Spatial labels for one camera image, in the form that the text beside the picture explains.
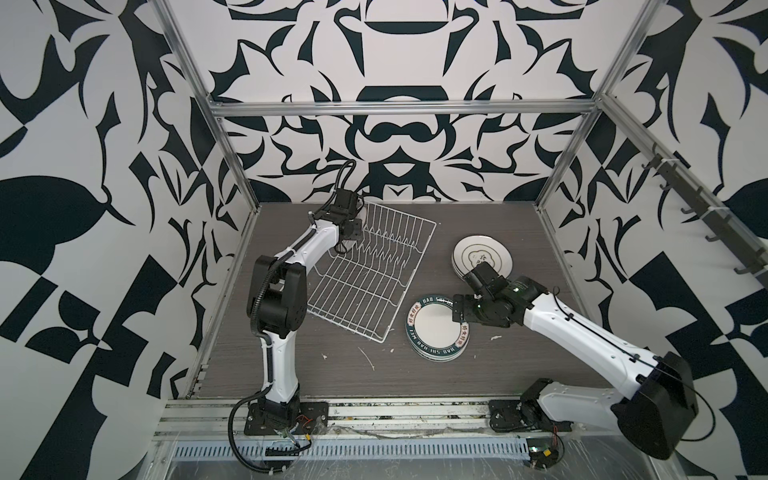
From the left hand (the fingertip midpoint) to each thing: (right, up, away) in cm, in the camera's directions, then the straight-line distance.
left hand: (346, 223), depth 98 cm
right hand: (+34, -24, -17) cm, 45 cm away
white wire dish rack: (+6, -20, -4) cm, 21 cm away
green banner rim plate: (+26, -26, -10) cm, 38 cm away
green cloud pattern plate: (+42, -9, +4) cm, 43 cm away
